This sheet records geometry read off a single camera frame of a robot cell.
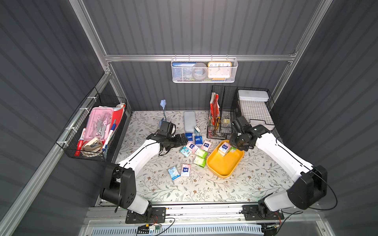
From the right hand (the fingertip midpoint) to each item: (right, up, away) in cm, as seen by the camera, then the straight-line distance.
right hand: (235, 143), depth 82 cm
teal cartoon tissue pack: (-28, -7, +12) cm, 31 cm away
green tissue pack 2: (-19, -12, +7) cm, 24 cm away
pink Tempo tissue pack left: (-25, -4, +14) cm, 29 cm away
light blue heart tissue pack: (-35, -18, +3) cm, 40 cm away
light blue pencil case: (-27, +13, +30) cm, 42 cm away
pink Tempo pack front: (-28, -17, +4) cm, 33 cm away
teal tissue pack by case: (-22, +7, +19) cm, 29 cm away
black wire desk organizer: (+4, +28, +33) cm, 43 cm away
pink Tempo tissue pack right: (-15, -3, +14) cm, 21 cm away
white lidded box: (+18, +31, +18) cm, 40 cm away
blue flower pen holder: (-43, +24, +12) cm, 51 cm away
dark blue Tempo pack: (-20, 0, +17) cm, 27 cm away
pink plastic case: (-70, +11, -10) cm, 72 cm away
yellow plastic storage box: (-5, -16, +8) cm, 18 cm away
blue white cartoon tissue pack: (-4, -5, +9) cm, 11 cm away
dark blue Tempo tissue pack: (-27, +2, +20) cm, 33 cm away
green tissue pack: (-18, -8, +11) cm, 23 cm away
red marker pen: (-75, +2, -17) cm, 77 cm away
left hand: (-30, 0, +4) cm, 31 cm away
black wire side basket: (-68, 0, -17) cm, 70 cm away
